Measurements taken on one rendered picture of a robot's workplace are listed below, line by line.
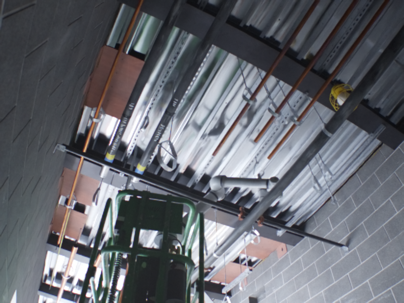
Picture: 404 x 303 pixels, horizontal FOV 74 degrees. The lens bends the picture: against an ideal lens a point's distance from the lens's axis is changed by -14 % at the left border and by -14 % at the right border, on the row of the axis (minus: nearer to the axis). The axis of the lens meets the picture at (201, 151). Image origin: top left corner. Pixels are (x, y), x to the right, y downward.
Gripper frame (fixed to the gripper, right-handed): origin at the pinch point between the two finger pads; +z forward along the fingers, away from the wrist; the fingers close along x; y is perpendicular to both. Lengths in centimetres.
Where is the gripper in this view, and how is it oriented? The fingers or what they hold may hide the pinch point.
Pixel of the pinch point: (259, 176)
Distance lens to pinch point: 306.9
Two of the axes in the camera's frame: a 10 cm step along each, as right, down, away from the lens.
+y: -9.1, 3.2, 2.5
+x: 4.1, 7.3, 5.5
